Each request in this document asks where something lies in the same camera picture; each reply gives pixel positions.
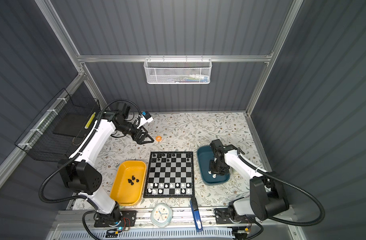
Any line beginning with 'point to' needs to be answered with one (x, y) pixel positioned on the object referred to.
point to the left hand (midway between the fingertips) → (148, 136)
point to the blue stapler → (196, 214)
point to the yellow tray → (128, 184)
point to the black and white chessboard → (169, 174)
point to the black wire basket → (55, 133)
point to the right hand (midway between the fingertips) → (216, 173)
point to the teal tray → (205, 154)
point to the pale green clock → (161, 214)
